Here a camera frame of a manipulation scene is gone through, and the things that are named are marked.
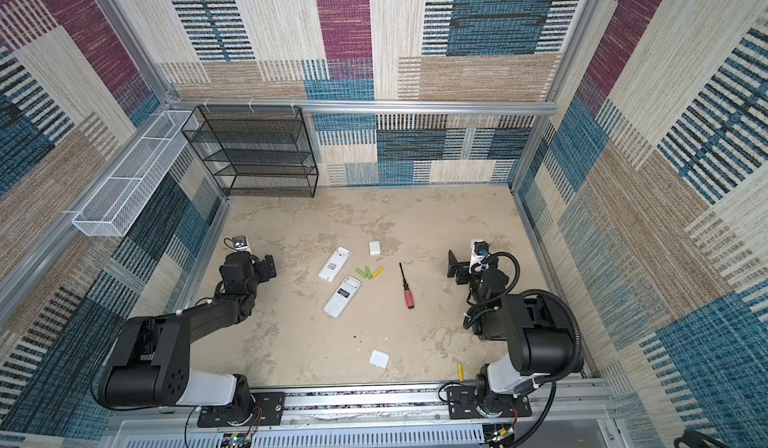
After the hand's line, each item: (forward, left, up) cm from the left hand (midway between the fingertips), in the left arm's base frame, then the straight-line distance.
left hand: (250, 255), depth 92 cm
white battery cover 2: (-28, -39, -9) cm, 48 cm away
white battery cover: (+7, -37, -7) cm, 38 cm away
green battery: (-2, -33, -7) cm, 34 cm away
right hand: (-1, -65, +1) cm, 65 cm away
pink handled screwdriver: (-10, -48, -7) cm, 49 cm away
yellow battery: (-32, -60, -7) cm, 68 cm away
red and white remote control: (-11, -28, -7) cm, 31 cm away
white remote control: (0, -25, -7) cm, 26 cm away
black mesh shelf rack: (+39, +5, +10) cm, 41 cm away
